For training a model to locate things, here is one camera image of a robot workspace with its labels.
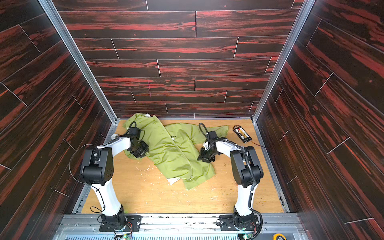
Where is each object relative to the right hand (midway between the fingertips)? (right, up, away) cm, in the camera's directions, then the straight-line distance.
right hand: (202, 159), depth 97 cm
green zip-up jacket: (-18, +7, +2) cm, 20 cm away
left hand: (-36, +5, +4) cm, 36 cm away
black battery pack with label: (+30, +16, +11) cm, 36 cm away
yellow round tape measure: (+32, -32, -28) cm, 53 cm away
